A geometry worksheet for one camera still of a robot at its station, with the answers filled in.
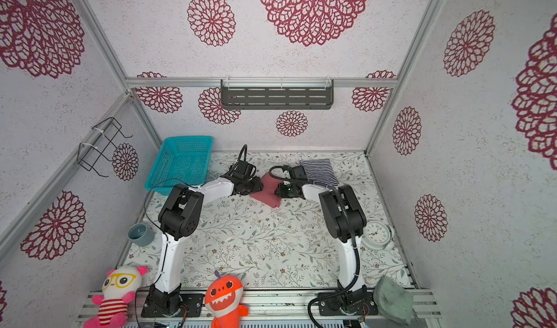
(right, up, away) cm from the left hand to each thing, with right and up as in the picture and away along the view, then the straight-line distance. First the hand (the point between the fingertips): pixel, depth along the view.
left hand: (258, 188), depth 106 cm
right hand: (+10, 0, -3) cm, 10 cm away
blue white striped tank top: (+31, +8, +4) cm, 32 cm away
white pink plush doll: (-43, -30, -34) cm, 63 cm away
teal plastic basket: (-43, +14, +11) cm, 46 cm away
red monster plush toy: (-8, -32, -38) cm, 50 cm away
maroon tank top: (+6, -2, -6) cm, 9 cm away
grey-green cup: (-46, -18, -17) cm, 53 cm away
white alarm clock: (+49, -17, -21) cm, 56 cm away
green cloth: (+49, -36, -32) cm, 69 cm away
